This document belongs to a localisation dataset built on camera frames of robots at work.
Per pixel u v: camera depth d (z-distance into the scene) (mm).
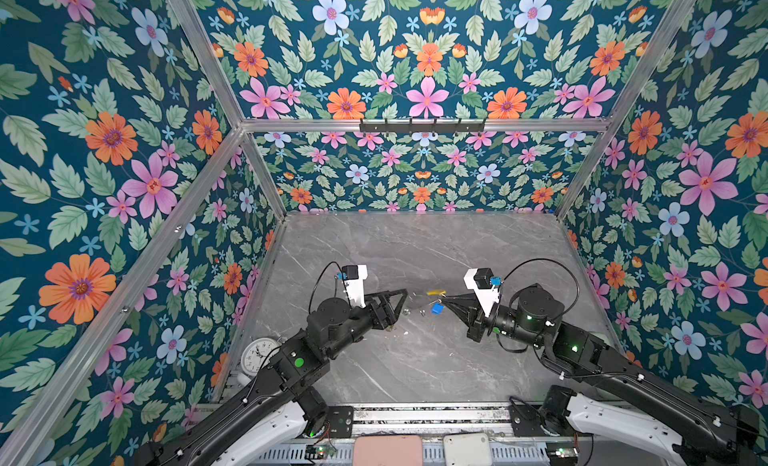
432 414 751
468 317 584
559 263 446
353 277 600
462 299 602
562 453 704
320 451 701
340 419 742
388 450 701
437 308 661
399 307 625
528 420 735
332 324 483
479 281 528
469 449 694
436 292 664
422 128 932
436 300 627
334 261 1039
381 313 589
